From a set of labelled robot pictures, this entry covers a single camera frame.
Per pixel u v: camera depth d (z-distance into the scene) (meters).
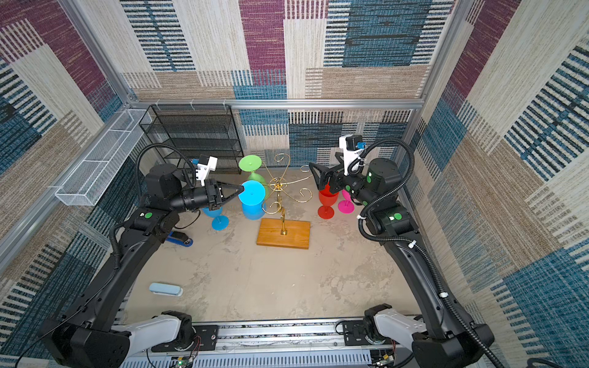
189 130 1.06
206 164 0.62
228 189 0.63
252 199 0.65
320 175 0.56
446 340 0.37
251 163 0.76
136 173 1.02
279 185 0.73
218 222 0.99
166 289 0.79
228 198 0.62
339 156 0.66
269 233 0.96
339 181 0.56
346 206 1.05
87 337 0.36
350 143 0.51
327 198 0.93
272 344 0.73
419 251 0.43
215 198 0.58
